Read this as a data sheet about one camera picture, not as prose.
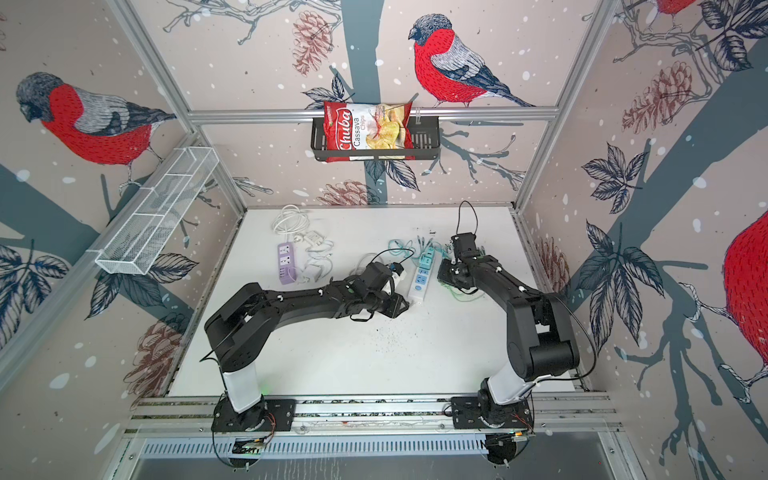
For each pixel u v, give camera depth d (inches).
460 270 26.9
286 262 39.9
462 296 37.5
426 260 37.4
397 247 42.0
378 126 34.4
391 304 30.7
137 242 28.1
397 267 32.2
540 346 17.9
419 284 37.6
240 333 19.0
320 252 40.8
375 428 28.6
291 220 44.9
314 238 42.9
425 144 37.3
